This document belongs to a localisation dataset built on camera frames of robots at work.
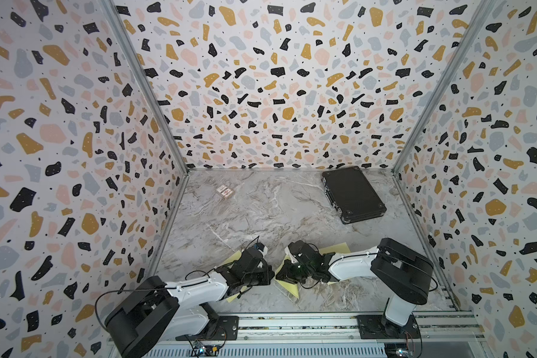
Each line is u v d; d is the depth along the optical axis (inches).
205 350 27.7
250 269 27.6
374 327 28.7
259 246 32.0
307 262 27.4
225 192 43.3
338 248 36.7
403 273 19.0
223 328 28.8
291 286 31.9
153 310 16.6
